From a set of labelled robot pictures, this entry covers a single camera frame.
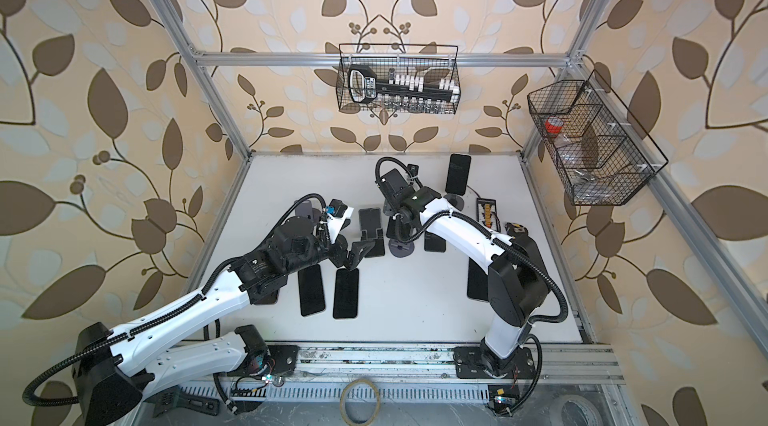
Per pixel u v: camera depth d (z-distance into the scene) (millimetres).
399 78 819
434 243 963
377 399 701
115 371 389
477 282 882
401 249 903
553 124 866
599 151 825
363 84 845
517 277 448
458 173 973
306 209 961
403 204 621
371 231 893
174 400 691
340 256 641
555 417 676
